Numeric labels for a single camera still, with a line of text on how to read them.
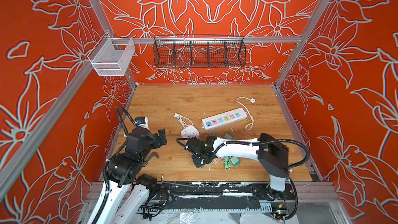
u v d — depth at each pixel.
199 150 0.63
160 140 0.63
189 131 0.91
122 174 0.43
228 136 0.91
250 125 0.95
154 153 0.85
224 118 0.97
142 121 0.59
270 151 0.51
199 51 0.97
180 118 0.98
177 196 0.73
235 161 0.80
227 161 0.81
